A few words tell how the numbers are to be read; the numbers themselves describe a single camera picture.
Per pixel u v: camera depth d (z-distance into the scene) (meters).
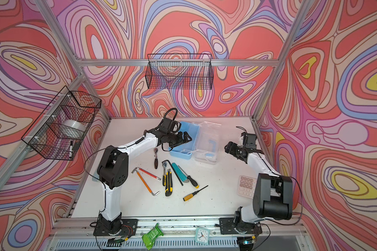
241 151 0.68
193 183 0.86
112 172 0.52
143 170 0.91
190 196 0.82
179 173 0.91
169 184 0.86
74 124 0.73
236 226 0.68
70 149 0.72
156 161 0.95
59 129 0.70
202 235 0.70
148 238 0.70
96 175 0.87
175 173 0.91
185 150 0.91
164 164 0.93
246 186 0.84
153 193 0.84
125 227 0.73
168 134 0.75
